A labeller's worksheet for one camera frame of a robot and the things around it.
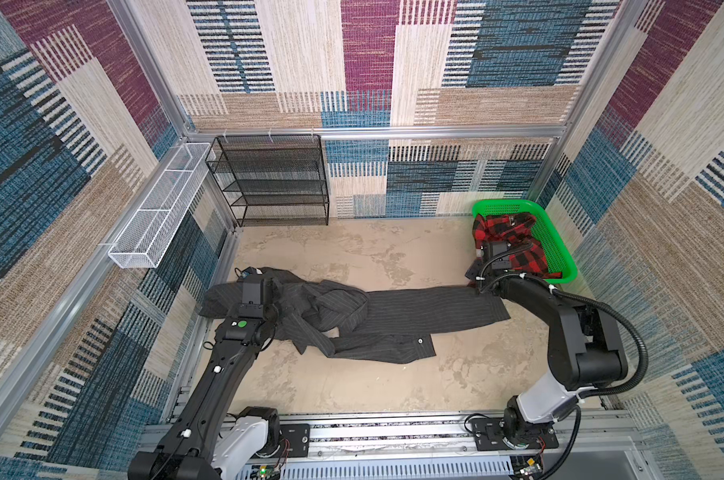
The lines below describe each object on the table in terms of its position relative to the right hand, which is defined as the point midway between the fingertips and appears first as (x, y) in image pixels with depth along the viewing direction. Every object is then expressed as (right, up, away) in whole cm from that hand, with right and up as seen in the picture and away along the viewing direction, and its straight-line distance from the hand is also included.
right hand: (477, 274), depth 96 cm
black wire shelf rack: (-68, +33, +13) cm, 77 cm away
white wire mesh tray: (-87, +10, -24) cm, 91 cm away
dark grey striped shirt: (-34, -15, -4) cm, 37 cm away
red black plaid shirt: (+19, +15, +13) cm, 27 cm away
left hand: (-57, -4, -15) cm, 59 cm away
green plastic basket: (+28, +6, +4) cm, 29 cm away
